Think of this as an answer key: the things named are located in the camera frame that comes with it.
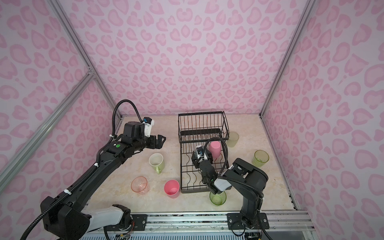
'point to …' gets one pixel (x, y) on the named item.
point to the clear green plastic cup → (260, 158)
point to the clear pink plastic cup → (140, 184)
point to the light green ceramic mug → (156, 160)
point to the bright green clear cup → (218, 199)
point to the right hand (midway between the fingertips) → (200, 148)
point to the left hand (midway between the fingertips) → (158, 134)
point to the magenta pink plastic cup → (172, 188)
